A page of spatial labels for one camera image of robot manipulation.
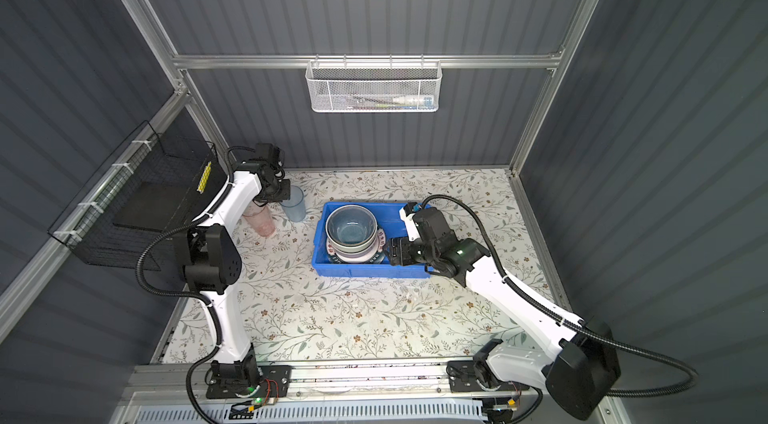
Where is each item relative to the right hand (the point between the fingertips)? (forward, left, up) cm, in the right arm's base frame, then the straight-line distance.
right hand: (397, 248), depth 78 cm
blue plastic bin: (+22, +3, -18) cm, 29 cm away
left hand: (+22, +39, -3) cm, 45 cm away
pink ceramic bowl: (+3, +12, -11) cm, 17 cm away
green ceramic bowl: (+3, +13, -5) cm, 14 cm away
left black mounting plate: (-28, +30, -15) cm, 44 cm away
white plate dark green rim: (+4, +6, -14) cm, 16 cm away
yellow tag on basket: (+18, +54, +10) cm, 58 cm away
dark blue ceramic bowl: (+13, +15, -9) cm, 22 cm away
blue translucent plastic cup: (+18, +32, -5) cm, 37 cm away
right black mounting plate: (-27, -16, -17) cm, 36 cm away
